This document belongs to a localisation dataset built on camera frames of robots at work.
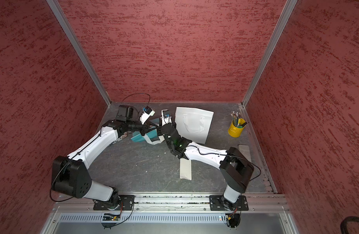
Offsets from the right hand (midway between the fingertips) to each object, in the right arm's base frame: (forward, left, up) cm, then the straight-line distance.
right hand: (160, 121), depth 80 cm
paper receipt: (-18, -13, -25) cm, 33 cm away
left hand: (-2, +3, -3) cm, 5 cm away
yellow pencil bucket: (+7, -50, -15) cm, 53 cm away
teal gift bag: (-3, +7, -11) cm, 13 cm away
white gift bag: (+3, -19, -7) cm, 20 cm away
